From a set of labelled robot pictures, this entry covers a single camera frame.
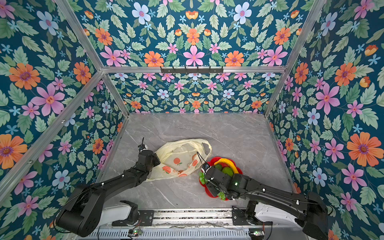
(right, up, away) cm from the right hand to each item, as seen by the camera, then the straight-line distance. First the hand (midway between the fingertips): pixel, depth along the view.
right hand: (209, 182), depth 76 cm
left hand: (-31, +14, +14) cm, 36 cm away
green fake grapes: (-3, +2, -3) cm, 4 cm away
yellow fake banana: (+10, +9, +10) cm, 17 cm away
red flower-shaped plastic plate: (+2, +7, +13) cm, 15 cm away
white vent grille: (-18, -23, -6) cm, 29 cm away
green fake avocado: (+6, +5, +10) cm, 13 cm away
